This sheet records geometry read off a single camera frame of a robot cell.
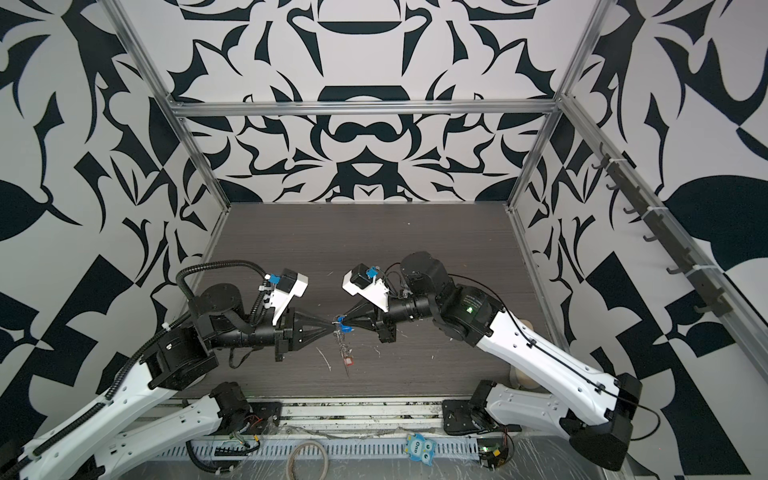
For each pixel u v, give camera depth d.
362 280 0.49
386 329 0.51
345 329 0.59
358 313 0.56
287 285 0.51
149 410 0.45
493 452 0.71
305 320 0.54
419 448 0.70
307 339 0.55
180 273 0.40
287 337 0.50
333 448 0.71
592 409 0.39
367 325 0.55
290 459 0.69
